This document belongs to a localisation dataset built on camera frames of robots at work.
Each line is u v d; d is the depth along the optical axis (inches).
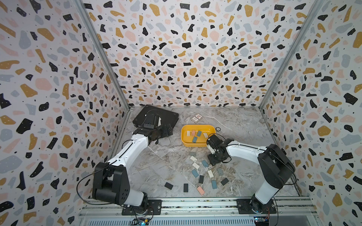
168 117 43.9
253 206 26.4
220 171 34.5
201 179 32.9
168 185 32.1
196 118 44.5
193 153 37.3
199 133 41.4
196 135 40.7
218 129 42.4
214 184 32.2
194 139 39.8
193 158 36.2
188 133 40.6
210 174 33.7
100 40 32.4
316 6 27.9
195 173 33.8
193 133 40.7
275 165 19.1
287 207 29.6
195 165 34.9
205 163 35.4
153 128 26.0
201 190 31.4
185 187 31.6
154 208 29.0
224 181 32.9
